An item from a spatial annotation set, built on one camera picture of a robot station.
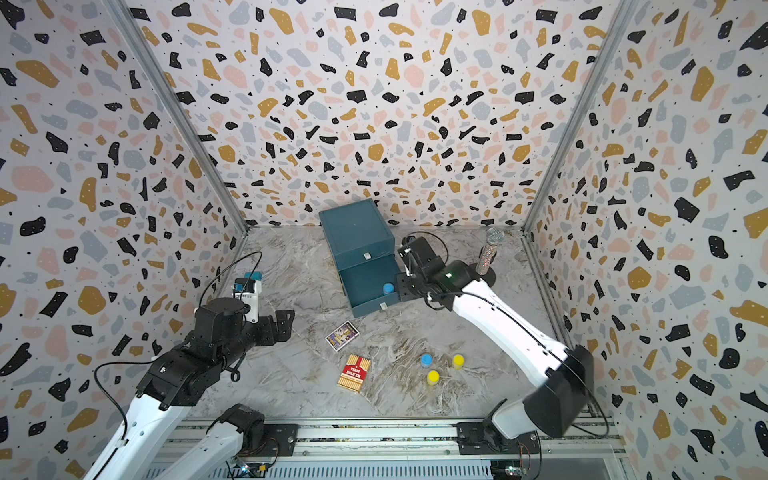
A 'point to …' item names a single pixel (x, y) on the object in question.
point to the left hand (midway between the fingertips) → (279, 312)
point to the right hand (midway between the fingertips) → (404, 284)
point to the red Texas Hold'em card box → (354, 372)
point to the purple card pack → (342, 336)
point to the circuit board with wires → (247, 469)
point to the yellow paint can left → (433, 377)
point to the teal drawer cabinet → (363, 245)
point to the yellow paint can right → (458, 361)
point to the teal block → (257, 275)
